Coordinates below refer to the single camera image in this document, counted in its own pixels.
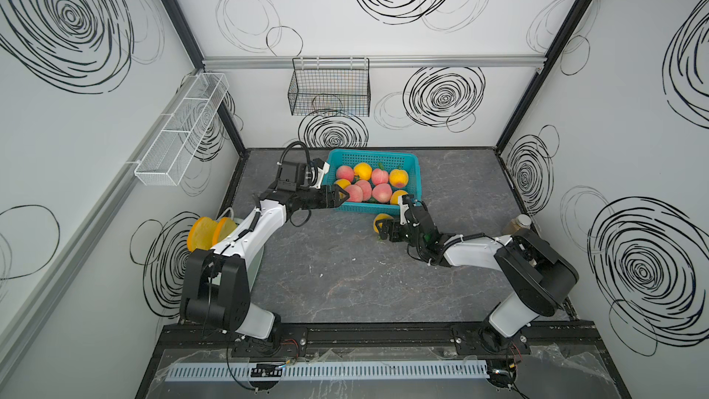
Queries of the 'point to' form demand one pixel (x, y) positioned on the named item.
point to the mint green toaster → (257, 259)
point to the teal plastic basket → (390, 160)
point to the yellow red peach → (399, 178)
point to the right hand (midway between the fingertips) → (386, 223)
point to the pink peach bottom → (381, 192)
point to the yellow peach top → (378, 217)
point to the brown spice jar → (521, 222)
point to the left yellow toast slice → (202, 235)
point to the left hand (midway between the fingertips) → (339, 196)
